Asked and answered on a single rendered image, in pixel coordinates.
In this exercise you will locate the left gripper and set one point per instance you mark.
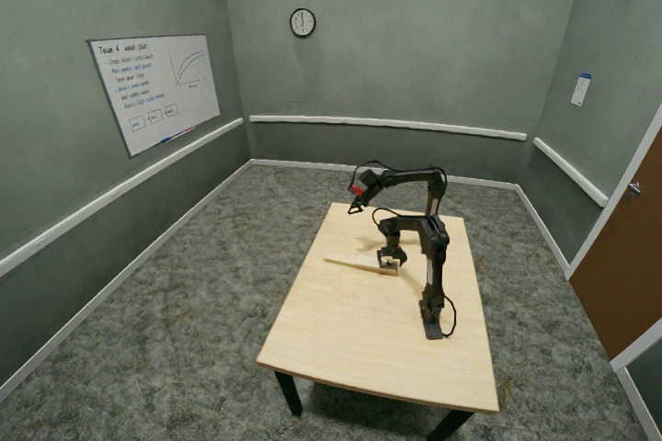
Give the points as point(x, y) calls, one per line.
point(393, 251)

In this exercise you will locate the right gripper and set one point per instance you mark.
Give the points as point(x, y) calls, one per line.
point(364, 197)

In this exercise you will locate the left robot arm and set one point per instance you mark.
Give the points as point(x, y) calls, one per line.
point(429, 241)

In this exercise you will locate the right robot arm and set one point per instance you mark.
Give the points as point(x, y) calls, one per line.
point(392, 178)

